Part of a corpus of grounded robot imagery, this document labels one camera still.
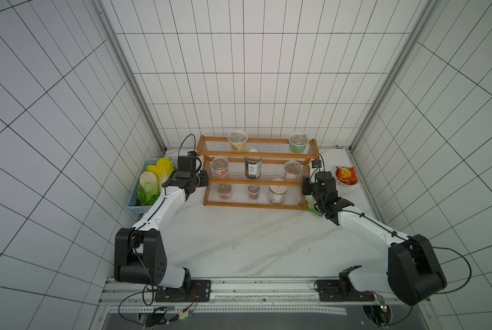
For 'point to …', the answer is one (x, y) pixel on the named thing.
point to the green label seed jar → (298, 142)
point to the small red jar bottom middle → (253, 190)
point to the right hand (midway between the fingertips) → (299, 175)
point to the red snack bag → (347, 175)
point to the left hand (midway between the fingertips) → (202, 179)
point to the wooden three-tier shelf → (275, 152)
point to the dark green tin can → (253, 167)
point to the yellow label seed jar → (238, 139)
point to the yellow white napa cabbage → (162, 170)
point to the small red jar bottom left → (224, 189)
